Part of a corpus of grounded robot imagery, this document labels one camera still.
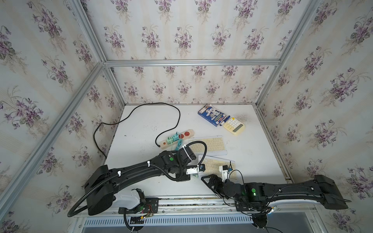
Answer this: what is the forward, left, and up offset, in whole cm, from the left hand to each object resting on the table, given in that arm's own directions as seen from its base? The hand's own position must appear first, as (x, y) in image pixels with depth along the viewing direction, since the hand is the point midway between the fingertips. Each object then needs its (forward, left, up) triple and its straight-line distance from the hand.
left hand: (189, 172), depth 77 cm
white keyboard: (+20, -18, -7) cm, 28 cm away
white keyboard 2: (+5, -14, -4) cm, 15 cm away
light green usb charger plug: (+21, +12, -1) cm, 24 cm away
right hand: (-6, -8, +1) cm, 10 cm away
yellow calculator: (+35, -34, -5) cm, 49 cm away
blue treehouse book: (+46, -18, -5) cm, 50 cm away
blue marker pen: (+40, -28, -5) cm, 49 cm away
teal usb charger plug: (+22, +9, 0) cm, 24 cm away
